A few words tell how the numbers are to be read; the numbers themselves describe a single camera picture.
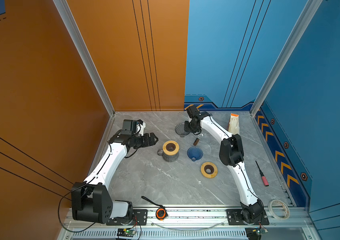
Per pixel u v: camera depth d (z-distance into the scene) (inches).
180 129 40.3
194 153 36.4
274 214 29.0
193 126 34.9
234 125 39.6
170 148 34.9
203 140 39.3
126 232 27.9
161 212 28.6
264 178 33.4
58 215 16.9
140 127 30.8
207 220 29.1
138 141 27.3
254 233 27.4
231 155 24.8
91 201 16.0
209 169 35.1
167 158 35.6
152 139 29.1
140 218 29.0
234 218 28.5
